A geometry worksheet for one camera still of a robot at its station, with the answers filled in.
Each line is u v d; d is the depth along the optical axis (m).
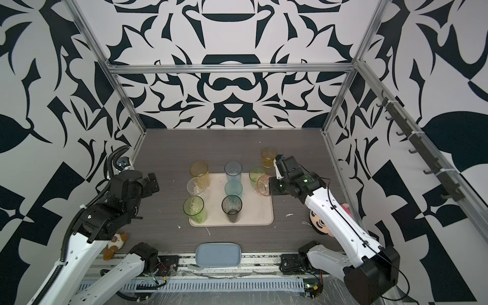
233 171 0.85
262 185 0.84
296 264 0.74
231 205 0.76
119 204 0.48
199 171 0.87
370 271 0.37
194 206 0.88
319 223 0.78
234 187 0.94
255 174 0.96
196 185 0.89
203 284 0.71
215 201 0.90
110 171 0.48
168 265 0.73
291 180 0.57
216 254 0.74
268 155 1.00
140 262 0.62
